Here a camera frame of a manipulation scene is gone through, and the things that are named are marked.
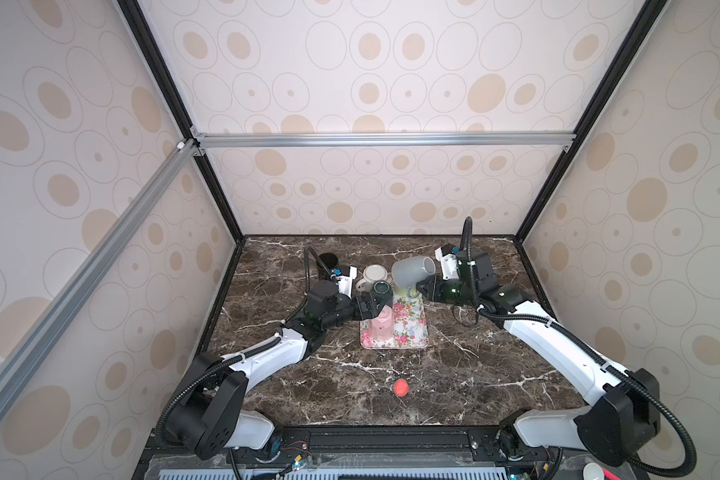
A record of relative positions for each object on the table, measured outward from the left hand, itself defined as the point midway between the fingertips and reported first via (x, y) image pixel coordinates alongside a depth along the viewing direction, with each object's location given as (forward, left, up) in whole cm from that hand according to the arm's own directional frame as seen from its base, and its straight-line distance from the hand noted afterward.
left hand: (387, 297), depth 78 cm
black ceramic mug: (+23, +19, -13) cm, 32 cm away
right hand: (+3, -9, +1) cm, 9 cm away
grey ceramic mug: (+8, -6, 0) cm, 10 cm away
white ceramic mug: (+17, +4, -12) cm, 21 cm away
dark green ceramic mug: (+7, +1, -9) cm, 11 cm away
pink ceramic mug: (-3, +1, -11) cm, 11 cm away
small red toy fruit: (-18, -4, -16) cm, 24 cm away
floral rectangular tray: (+2, -5, -20) cm, 20 cm away
